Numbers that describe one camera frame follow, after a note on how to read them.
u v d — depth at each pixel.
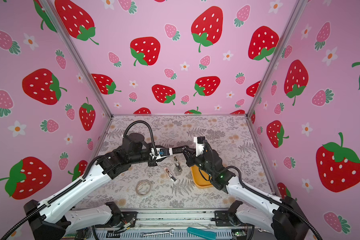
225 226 0.73
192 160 0.68
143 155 0.58
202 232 0.70
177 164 0.93
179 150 0.71
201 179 0.68
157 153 0.54
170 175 0.88
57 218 0.40
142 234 0.70
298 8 0.69
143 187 0.86
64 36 0.76
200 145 0.66
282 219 0.40
